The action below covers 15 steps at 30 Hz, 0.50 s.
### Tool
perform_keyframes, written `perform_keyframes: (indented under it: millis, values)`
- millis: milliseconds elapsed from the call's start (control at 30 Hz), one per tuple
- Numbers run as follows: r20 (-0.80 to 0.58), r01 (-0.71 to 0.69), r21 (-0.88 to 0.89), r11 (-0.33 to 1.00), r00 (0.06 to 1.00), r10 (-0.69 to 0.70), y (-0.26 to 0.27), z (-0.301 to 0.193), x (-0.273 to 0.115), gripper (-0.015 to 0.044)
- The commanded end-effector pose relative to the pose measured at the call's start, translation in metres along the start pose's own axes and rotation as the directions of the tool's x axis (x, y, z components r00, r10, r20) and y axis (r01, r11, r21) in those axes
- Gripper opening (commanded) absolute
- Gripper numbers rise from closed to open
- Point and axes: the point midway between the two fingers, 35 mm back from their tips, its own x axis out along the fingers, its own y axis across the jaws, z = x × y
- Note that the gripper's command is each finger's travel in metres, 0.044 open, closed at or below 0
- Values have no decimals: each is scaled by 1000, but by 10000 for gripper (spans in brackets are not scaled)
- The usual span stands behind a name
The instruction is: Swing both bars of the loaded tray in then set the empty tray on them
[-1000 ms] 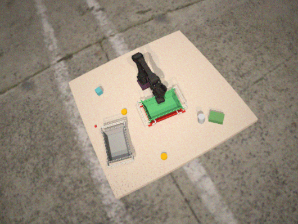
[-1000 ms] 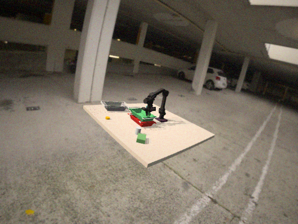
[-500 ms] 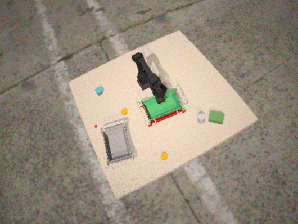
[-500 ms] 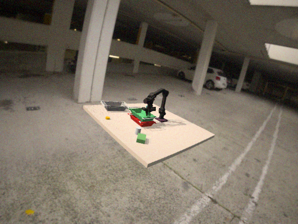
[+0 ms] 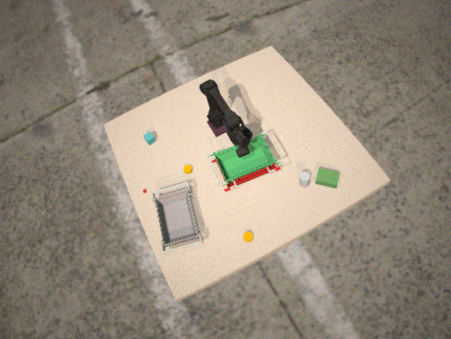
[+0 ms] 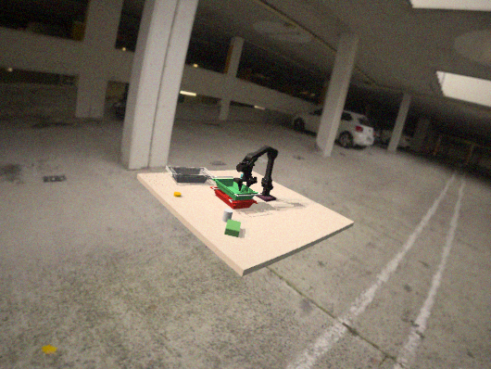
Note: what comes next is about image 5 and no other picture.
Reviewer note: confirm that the grey cylinder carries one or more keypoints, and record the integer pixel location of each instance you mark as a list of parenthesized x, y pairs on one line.
[(304, 179)]

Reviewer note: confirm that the small yellow block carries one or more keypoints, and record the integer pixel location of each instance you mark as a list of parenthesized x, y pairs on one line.
[(187, 169), (248, 236)]

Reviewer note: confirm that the green rectangular block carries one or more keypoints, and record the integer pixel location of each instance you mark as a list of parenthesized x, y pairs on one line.
[(327, 178)]

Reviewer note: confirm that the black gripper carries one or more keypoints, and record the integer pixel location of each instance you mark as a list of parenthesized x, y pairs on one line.
[(241, 151)]

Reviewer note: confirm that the small teal block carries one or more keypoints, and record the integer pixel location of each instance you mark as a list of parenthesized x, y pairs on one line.
[(149, 138)]

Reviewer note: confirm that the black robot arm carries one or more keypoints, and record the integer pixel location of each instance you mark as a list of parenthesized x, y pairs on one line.
[(219, 109)]

